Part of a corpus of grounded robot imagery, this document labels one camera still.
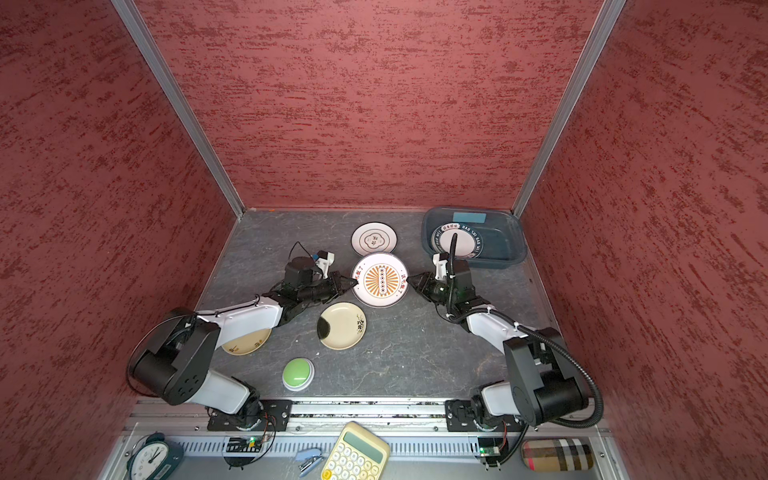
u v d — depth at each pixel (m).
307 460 0.67
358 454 0.68
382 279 0.88
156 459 0.65
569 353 0.41
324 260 0.83
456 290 0.70
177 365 0.44
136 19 0.72
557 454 0.67
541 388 0.43
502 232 1.14
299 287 0.71
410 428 0.74
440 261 0.84
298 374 0.79
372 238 1.13
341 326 0.90
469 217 1.14
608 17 0.71
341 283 0.79
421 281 0.81
